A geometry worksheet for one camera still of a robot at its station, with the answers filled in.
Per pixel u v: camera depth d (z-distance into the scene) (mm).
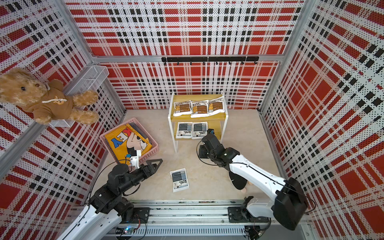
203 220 733
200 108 735
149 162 643
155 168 646
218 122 722
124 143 932
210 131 718
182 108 733
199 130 869
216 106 737
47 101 546
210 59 884
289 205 396
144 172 627
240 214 732
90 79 767
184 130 869
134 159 667
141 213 738
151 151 912
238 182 777
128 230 692
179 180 841
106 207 517
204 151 721
